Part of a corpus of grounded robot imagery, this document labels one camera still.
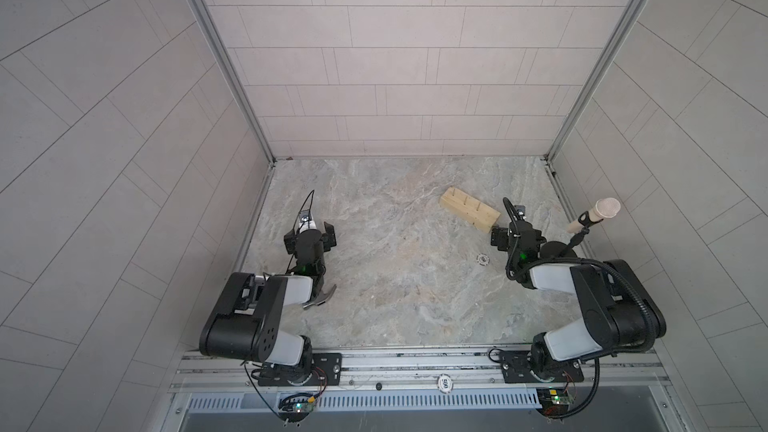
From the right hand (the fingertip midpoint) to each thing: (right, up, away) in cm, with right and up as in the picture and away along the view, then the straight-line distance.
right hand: (511, 224), depth 95 cm
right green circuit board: (+1, -36, -27) cm, 45 cm away
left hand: (-62, +1, -3) cm, 62 cm away
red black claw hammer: (-58, -19, -15) cm, 63 cm away
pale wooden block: (-13, +4, +3) cm, 14 cm away
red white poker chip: (-11, -10, -6) cm, 16 cm away
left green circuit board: (-57, -36, -31) cm, 74 cm away
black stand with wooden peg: (+13, +7, -26) cm, 30 cm away
